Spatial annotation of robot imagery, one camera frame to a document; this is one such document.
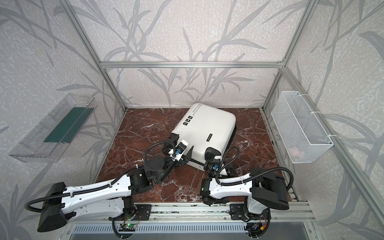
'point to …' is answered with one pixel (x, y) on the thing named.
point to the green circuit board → (127, 227)
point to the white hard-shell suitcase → (203, 127)
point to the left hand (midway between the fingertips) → (187, 137)
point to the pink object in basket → (294, 151)
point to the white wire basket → (302, 135)
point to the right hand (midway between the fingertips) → (226, 156)
